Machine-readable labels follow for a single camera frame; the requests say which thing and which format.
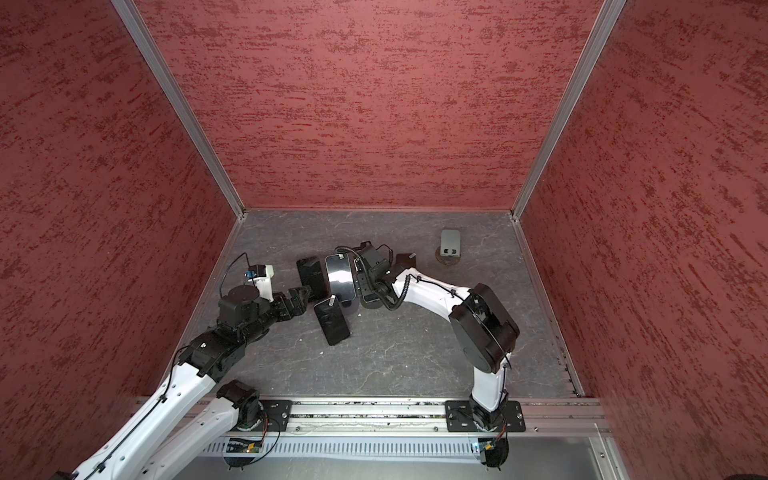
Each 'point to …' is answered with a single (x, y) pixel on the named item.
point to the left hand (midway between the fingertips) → (298, 297)
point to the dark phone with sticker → (406, 260)
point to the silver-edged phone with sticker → (340, 277)
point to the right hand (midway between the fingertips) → (367, 285)
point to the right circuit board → (496, 450)
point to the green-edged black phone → (370, 299)
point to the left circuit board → (243, 447)
